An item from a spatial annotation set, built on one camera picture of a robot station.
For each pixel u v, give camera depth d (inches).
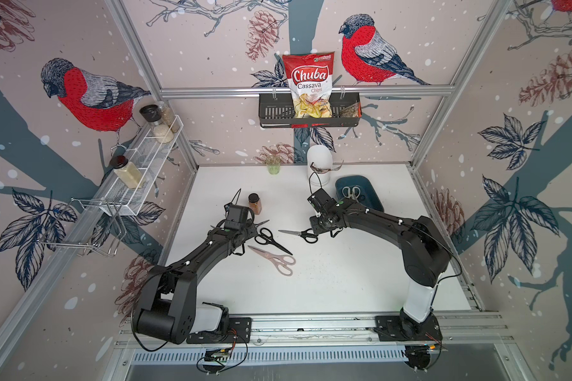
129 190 28.1
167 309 16.3
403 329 25.9
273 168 45.2
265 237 37.4
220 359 28.1
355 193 42.2
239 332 28.7
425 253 19.0
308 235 37.2
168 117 33.7
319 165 44.8
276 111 37.4
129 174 26.4
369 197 41.9
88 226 22.9
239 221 27.6
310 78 32.0
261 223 39.2
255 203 38.3
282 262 34.8
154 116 30.8
